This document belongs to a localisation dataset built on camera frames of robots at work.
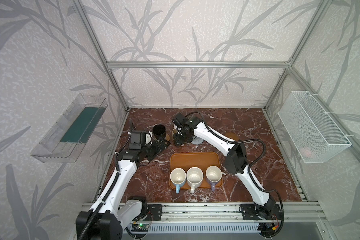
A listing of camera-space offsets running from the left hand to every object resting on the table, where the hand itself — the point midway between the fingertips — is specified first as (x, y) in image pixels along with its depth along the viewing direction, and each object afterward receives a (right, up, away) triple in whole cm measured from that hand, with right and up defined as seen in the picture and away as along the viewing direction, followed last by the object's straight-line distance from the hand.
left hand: (167, 142), depth 79 cm
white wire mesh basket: (+65, +4, -18) cm, 67 cm away
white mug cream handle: (+15, -21, +5) cm, 26 cm away
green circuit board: (-10, -39, -9) cm, 42 cm away
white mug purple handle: (+26, -20, +6) cm, 33 cm away
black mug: (-7, +5, +14) cm, 17 cm away
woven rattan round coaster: (-3, 0, +22) cm, 22 cm away
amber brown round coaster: (+42, +1, +25) cm, 49 cm away
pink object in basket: (+70, -4, -7) cm, 70 cm away
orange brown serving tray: (+21, -13, +12) cm, 28 cm away
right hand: (+5, +1, +11) cm, 12 cm away
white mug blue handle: (+5, -21, +5) cm, 22 cm away
